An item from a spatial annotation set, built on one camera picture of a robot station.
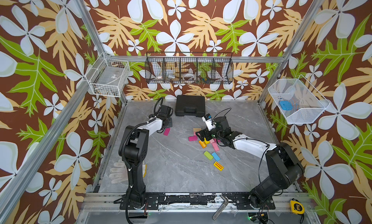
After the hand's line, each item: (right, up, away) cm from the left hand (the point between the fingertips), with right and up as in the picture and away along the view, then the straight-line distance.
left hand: (167, 120), depth 102 cm
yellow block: (+27, -14, -7) cm, 32 cm away
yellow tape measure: (+68, -42, -32) cm, 86 cm away
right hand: (+23, -5, -12) cm, 27 cm away
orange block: (+25, -15, -7) cm, 30 cm away
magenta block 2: (+19, -12, -4) cm, 23 cm away
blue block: (+32, -22, -14) cm, 41 cm away
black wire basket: (+16, +36, -6) cm, 40 cm away
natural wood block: (+22, -7, +3) cm, 23 cm away
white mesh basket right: (+79, +12, -20) cm, 82 cm away
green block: (+28, -21, -12) cm, 37 cm away
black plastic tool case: (+17, +11, +10) cm, 23 cm away
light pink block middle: (+28, -10, -22) cm, 37 cm away
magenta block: (0, -8, -1) cm, 8 cm away
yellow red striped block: (+33, -27, -17) cm, 46 cm away
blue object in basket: (+71, +10, -20) cm, 75 cm away
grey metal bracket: (+31, -44, -30) cm, 62 cm away
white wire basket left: (-33, +27, -17) cm, 46 cm away
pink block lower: (+33, -16, -10) cm, 38 cm away
